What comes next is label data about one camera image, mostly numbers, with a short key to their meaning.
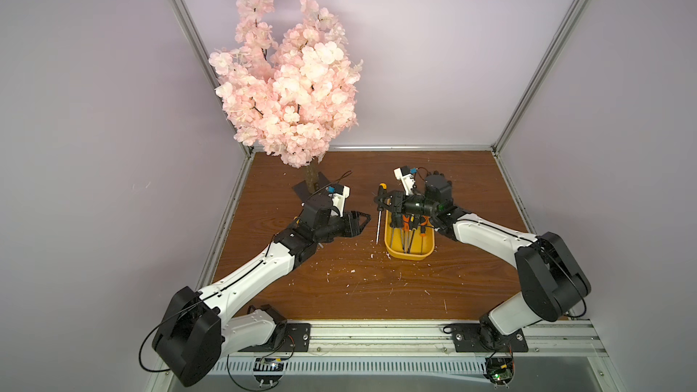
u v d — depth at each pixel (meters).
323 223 0.64
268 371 0.72
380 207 0.79
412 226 0.94
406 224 0.92
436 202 0.67
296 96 0.58
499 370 0.70
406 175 0.77
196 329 0.39
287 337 0.73
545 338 0.74
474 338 0.72
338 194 0.71
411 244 0.90
